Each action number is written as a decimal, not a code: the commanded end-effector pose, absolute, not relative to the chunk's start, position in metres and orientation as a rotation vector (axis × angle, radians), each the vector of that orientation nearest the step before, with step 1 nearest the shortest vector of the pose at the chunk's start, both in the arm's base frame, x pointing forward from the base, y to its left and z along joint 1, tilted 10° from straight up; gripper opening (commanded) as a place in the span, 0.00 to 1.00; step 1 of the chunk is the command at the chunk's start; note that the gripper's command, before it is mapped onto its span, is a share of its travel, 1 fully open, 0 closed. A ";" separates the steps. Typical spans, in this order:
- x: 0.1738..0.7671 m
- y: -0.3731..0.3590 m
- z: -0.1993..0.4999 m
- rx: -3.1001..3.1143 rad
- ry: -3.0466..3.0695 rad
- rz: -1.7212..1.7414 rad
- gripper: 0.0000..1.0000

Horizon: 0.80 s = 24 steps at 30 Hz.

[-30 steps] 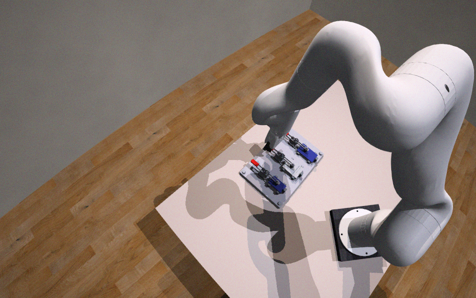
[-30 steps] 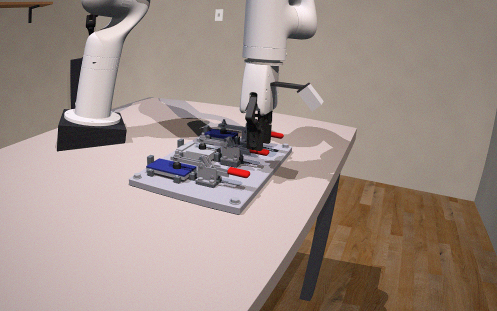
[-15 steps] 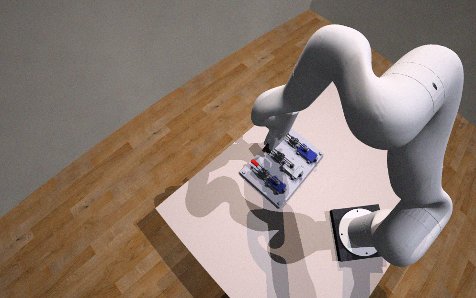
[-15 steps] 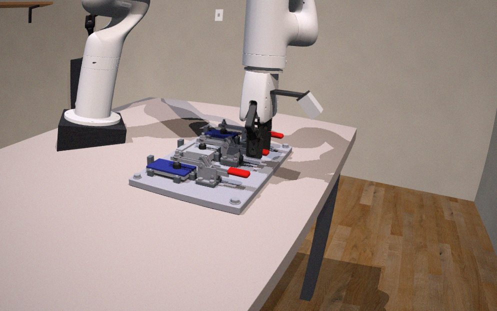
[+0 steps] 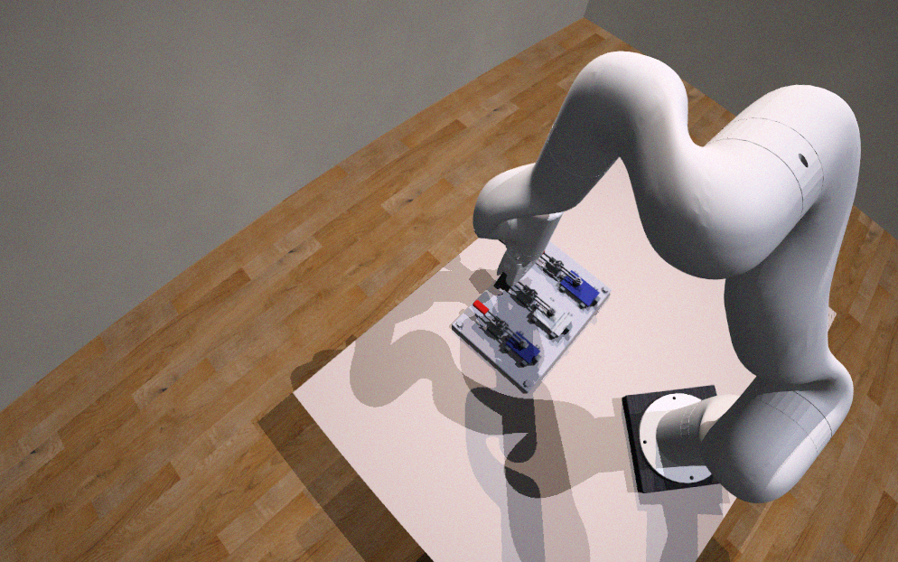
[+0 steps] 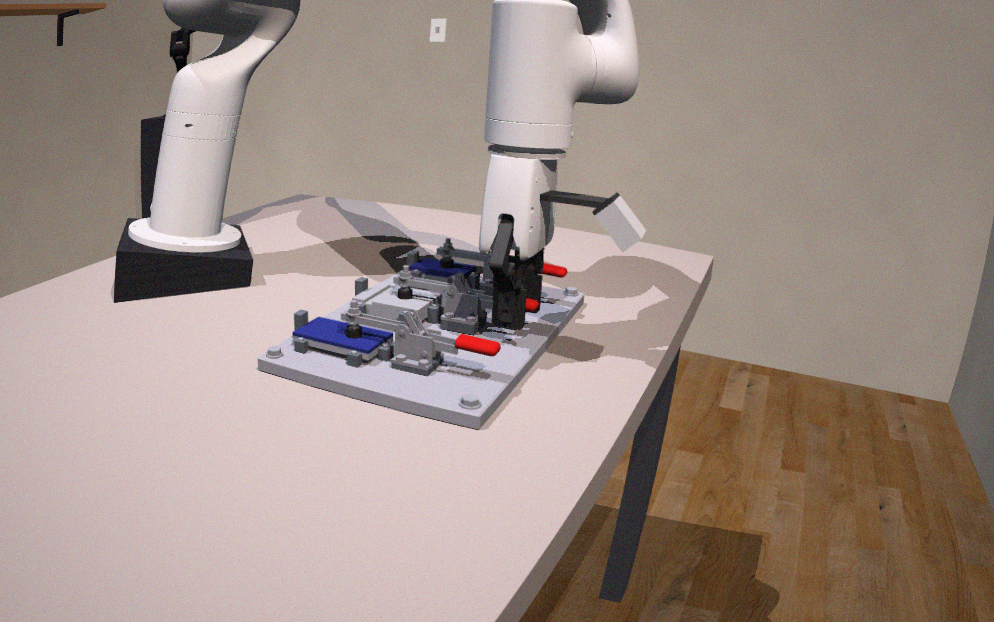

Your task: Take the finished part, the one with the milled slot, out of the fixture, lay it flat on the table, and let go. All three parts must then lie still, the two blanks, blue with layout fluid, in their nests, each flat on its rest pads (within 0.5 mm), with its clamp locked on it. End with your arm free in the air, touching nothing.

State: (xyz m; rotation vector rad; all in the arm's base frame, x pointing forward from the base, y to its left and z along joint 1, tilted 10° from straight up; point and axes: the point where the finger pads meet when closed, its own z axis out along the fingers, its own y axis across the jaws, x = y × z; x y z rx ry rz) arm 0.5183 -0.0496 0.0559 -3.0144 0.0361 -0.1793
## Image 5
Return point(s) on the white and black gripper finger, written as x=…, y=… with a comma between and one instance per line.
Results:
x=501, y=282

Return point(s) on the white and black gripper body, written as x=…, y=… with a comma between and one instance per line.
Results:
x=515, y=269

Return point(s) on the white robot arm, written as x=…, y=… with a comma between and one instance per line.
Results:
x=714, y=212

